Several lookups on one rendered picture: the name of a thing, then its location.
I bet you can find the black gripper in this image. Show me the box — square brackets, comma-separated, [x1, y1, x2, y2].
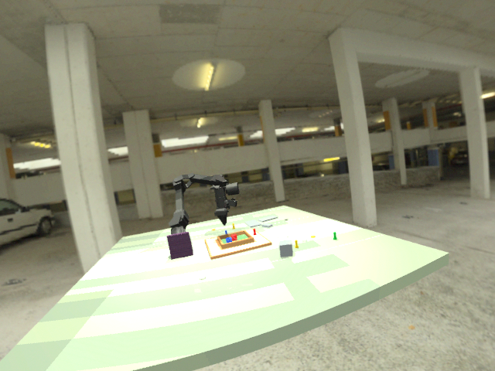
[214, 196, 230, 226]

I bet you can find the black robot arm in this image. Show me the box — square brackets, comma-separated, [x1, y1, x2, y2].
[169, 173, 239, 234]

